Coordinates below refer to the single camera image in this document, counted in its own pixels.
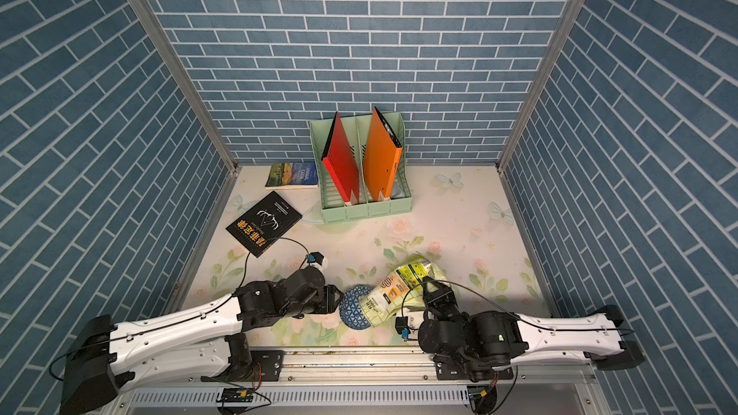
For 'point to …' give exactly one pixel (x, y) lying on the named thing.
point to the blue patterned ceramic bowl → (351, 310)
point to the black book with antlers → (264, 224)
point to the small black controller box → (235, 395)
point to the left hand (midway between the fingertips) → (345, 302)
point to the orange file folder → (381, 156)
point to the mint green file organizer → (357, 129)
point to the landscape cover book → (287, 176)
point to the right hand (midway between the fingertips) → (432, 279)
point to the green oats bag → (402, 291)
